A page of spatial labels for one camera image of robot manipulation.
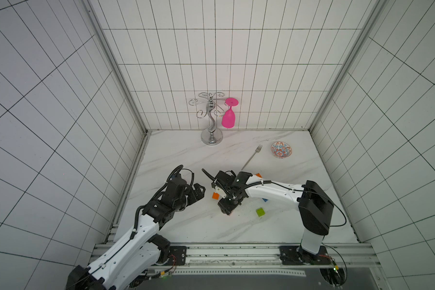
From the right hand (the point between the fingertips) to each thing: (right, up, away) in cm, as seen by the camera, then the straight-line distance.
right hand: (225, 201), depth 84 cm
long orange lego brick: (+19, +10, +14) cm, 26 cm away
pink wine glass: (+2, +41, +19) cm, 46 cm away
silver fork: (+22, +25, +26) cm, 42 cm away
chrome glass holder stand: (-8, +32, +33) cm, 47 cm away
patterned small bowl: (+35, +24, +23) cm, 48 cm away
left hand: (-13, +4, -4) cm, 14 cm away
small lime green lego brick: (+17, -5, 0) cm, 17 cm away
